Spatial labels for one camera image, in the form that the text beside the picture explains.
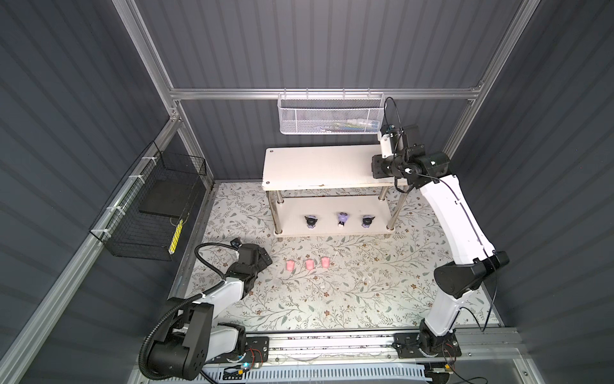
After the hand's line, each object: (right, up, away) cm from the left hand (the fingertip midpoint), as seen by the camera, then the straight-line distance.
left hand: (256, 258), depth 92 cm
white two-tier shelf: (+30, +28, +24) cm, 47 cm away
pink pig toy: (+13, -2, -1) cm, 14 cm away
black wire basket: (-30, +16, -20) cm, 40 cm away
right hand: (+43, +34, -17) cm, 57 cm away
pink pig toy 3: (+27, -1, -1) cm, 27 cm away
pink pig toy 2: (+21, -2, -1) cm, 21 cm away
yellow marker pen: (-18, +12, -24) cm, 32 cm away
